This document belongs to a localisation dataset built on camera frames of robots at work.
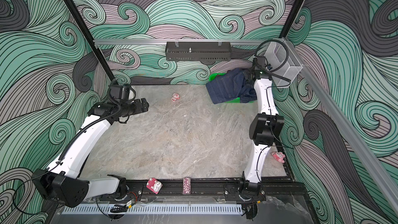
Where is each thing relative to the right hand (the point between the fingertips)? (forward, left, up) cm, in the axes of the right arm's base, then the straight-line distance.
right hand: (248, 73), depth 91 cm
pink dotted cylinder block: (-56, +35, -22) cm, 70 cm away
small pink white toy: (+1, +47, -23) cm, 53 cm away
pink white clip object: (-57, +50, -18) cm, 78 cm away
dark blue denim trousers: (-2, +7, -7) cm, 10 cm away
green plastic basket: (-8, +6, -16) cm, 19 cm away
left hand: (-23, +59, 0) cm, 63 cm away
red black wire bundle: (-65, +66, -27) cm, 96 cm away
